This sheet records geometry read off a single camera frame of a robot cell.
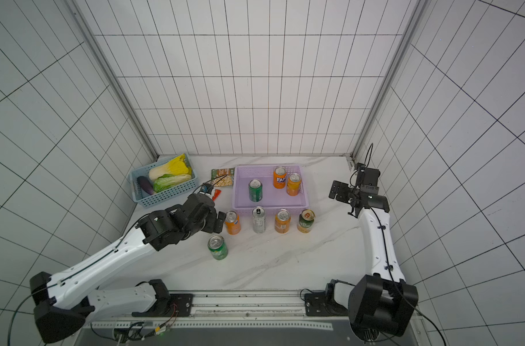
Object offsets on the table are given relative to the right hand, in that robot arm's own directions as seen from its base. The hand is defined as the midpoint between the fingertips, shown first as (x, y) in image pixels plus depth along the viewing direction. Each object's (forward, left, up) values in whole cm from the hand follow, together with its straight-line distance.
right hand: (336, 186), depth 82 cm
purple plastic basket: (+12, +26, -19) cm, 34 cm away
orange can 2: (-11, +20, -10) cm, 25 cm away
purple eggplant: (+8, +88, -15) cm, 90 cm away
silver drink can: (-12, +30, -7) cm, 33 cm away
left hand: (-16, +48, 0) cm, 50 cm away
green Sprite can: (+4, +33, -10) cm, 35 cm away
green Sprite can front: (-23, +44, -8) cm, 50 cm away
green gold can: (-10, +11, -10) cm, 18 cm away
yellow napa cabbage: (+16, +72, -10) cm, 74 cm away
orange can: (-13, +40, -8) cm, 43 cm away
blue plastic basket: (-3, +83, -12) cm, 84 cm away
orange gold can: (+8, +16, -12) cm, 21 cm away
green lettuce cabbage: (+7, +76, -11) cm, 77 cm away
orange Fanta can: (+12, +22, -9) cm, 27 cm away
